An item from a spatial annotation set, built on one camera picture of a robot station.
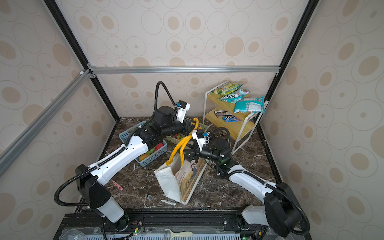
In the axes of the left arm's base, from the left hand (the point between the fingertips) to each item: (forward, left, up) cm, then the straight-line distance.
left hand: (200, 121), depth 68 cm
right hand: (-10, +9, -8) cm, 15 cm away
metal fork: (-24, +28, -35) cm, 51 cm away
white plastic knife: (-27, +16, -35) cm, 47 cm away
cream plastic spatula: (-40, +8, -35) cm, 54 cm away
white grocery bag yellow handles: (-19, +9, -18) cm, 28 cm away
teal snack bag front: (+11, -27, 0) cm, 29 cm away
